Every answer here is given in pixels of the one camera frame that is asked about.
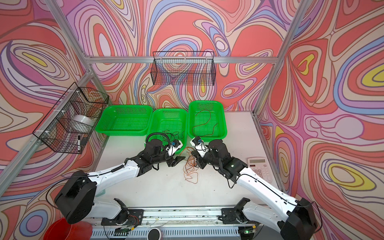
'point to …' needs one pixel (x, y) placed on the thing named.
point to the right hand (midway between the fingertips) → (194, 155)
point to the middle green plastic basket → (172, 122)
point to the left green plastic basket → (125, 120)
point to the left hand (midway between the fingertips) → (183, 151)
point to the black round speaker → (154, 234)
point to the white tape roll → (84, 119)
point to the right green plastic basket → (206, 119)
